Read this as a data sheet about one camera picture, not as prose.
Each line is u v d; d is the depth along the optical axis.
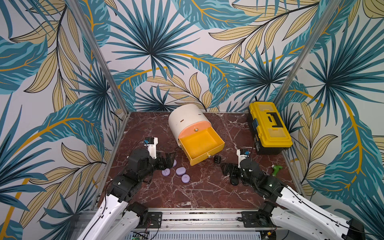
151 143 0.61
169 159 0.62
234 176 0.68
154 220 0.73
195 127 0.84
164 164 0.61
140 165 0.50
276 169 0.90
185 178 0.86
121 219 0.58
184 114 0.90
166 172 0.88
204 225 0.73
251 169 0.56
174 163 0.92
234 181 0.84
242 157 0.69
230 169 0.68
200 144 0.91
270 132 0.88
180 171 0.88
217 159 0.93
